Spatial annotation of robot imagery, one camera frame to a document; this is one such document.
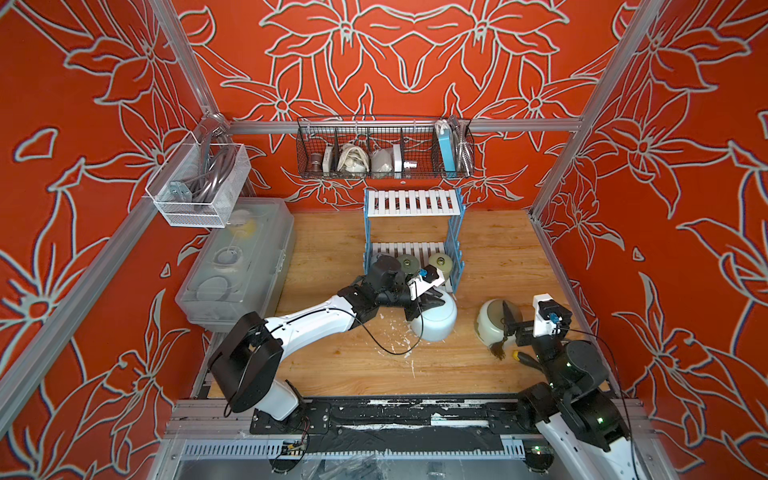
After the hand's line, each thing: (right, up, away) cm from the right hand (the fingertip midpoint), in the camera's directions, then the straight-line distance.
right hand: (521, 298), depth 69 cm
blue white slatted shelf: (-13, +24, +17) cm, 32 cm away
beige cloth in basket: (-42, +38, +21) cm, 60 cm away
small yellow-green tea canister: (-14, +6, +22) cm, 27 cm away
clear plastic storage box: (-69, +6, +9) cm, 70 cm away
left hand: (-18, 0, +5) cm, 18 cm away
